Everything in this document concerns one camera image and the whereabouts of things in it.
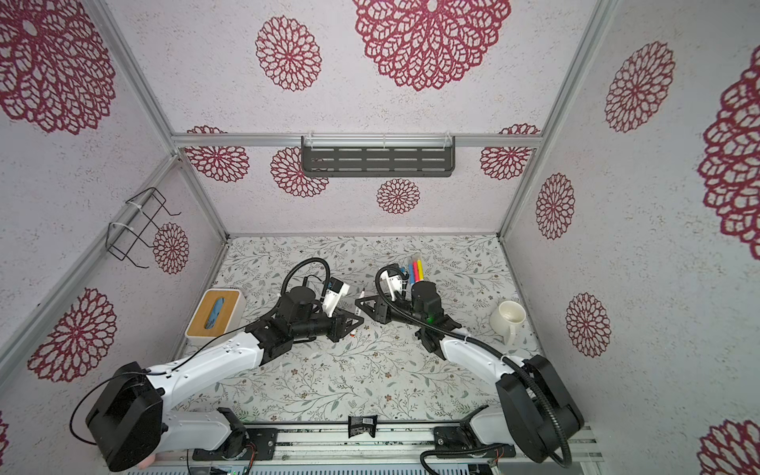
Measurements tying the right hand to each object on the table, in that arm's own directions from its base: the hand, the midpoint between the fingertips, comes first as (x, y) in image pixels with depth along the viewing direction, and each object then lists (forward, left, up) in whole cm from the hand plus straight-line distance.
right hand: (357, 300), depth 75 cm
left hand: (-3, 0, -6) cm, 7 cm away
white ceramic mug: (+6, -44, -19) cm, 48 cm away
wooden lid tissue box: (+4, +46, -16) cm, 49 cm away
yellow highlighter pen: (+29, -19, -21) cm, 41 cm away
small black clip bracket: (-24, 0, -21) cm, 32 cm away
